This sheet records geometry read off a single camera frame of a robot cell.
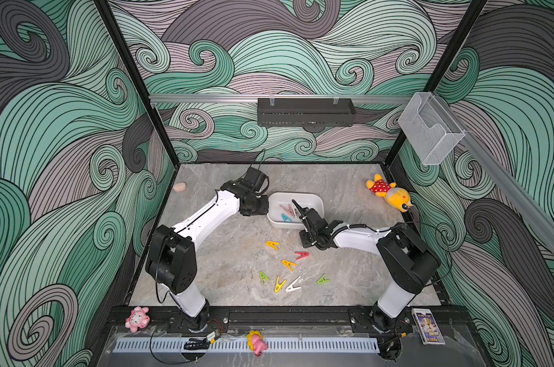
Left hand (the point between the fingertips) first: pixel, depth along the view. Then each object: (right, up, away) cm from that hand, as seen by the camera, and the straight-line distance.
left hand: (264, 206), depth 85 cm
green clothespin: (-1, -25, -4) cm, 26 cm away
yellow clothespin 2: (+5, -28, -6) cm, 29 cm away
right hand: (+16, -14, +8) cm, 23 cm away
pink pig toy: (-40, -34, -14) cm, 54 cm away
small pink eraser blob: (-43, +7, +25) cm, 50 cm away
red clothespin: (+15, -19, +2) cm, 24 cm away
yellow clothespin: (+3, -16, +5) cm, 17 cm away
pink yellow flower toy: (-2, -39, -18) cm, 43 cm away
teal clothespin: (+9, -7, +12) cm, 17 cm away
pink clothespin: (+10, -3, +14) cm, 18 cm away
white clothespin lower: (+10, -28, -6) cm, 30 cm away
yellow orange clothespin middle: (+9, -22, 0) cm, 24 cm away
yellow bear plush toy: (+58, +2, +13) cm, 60 cm away
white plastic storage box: (+7, -5, +15) cm, 18 cm away
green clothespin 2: (+21, -27, -4) cm, 34 cm away
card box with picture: (+52, -36, -15) cm, 65 cm away
